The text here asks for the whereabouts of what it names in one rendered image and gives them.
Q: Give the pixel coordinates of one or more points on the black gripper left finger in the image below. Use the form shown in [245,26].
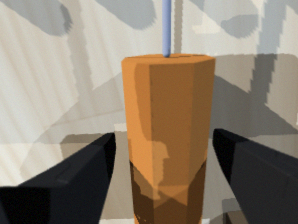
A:
[71,192]

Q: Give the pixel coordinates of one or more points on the orange-brown tool handle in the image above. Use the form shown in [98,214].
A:
[168,100]

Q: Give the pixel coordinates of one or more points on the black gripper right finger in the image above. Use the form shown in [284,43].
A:
[264,181]

